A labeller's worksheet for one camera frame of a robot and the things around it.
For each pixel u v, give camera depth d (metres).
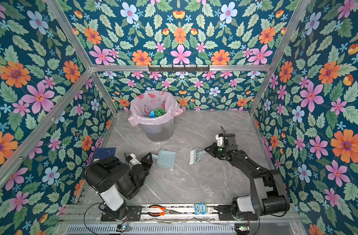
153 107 0.99
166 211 0.73
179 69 0.93
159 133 0.96
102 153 0.96
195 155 0.91
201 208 0.74
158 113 0.93
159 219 0.73
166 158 0.90
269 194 0.43
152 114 0.93
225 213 0.73
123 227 0.70
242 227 0.70
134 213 0.74
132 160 0.79
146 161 0.79
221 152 0.75
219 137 0.84
